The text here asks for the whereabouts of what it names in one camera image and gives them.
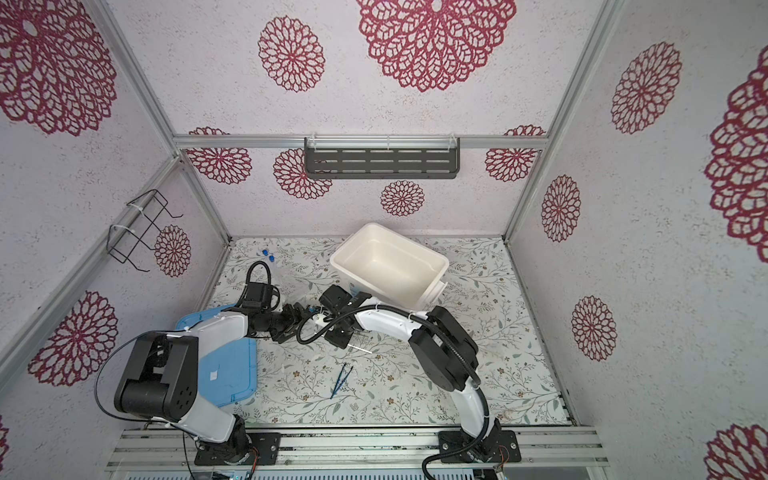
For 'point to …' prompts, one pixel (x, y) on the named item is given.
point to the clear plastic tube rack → (281, 280)
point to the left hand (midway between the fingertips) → (306, 326)
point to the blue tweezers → (335, 391)
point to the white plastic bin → (391, 266)
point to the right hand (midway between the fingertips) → (334, 331)
